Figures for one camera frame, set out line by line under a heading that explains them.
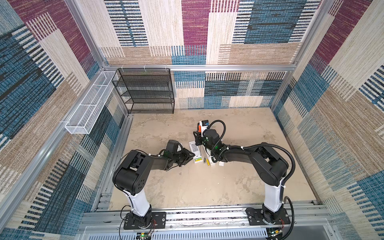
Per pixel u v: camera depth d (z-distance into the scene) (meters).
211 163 0.91
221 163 0.92
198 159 0.94
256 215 0.74
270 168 0.51
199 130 0.85
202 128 0.83
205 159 0.94
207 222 0.73
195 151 0.97
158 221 0.73
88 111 0.94
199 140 0.83
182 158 0.85
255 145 0.55
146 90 1.11
